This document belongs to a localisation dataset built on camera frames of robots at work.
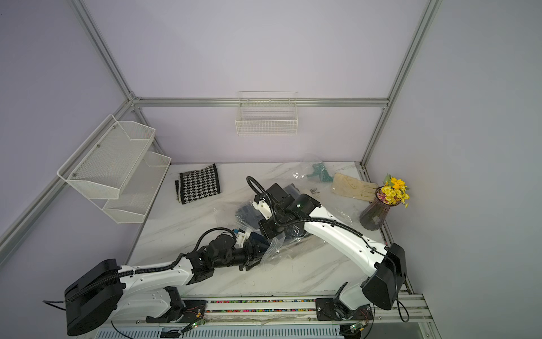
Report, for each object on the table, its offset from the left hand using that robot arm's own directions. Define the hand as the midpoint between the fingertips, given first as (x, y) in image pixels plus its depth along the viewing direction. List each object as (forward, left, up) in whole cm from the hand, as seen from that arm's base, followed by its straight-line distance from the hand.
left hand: (268, 256), depth 75 cm
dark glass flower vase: (+18, -44, 0) cm, 47 cm away
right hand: (+5, +1, +7) cm, 9 cm away
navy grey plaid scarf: (+13, +8, +4) cm, 16 cm away
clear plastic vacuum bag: (+45, -20, -9) cm, 50 cm away
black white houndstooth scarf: (+40, +39, -8) cm, 56 cm away
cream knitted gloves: (+41, -44, -12) cm, 61 cm away
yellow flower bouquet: (+20, -47, +13) cm, 53 cm away
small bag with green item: (+49, -24, -6) cm, 55 cm away
